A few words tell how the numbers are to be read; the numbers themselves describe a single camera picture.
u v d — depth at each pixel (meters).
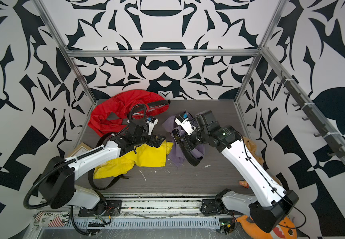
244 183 0.80
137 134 0.65
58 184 0.42
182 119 0.59
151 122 0.73
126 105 1.05
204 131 0.51
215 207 0.74
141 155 0.88
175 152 0.91
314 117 0.56
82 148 0.94
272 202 0.38
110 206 0.73
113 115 1.08
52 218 0.69
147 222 0.71
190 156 0.67
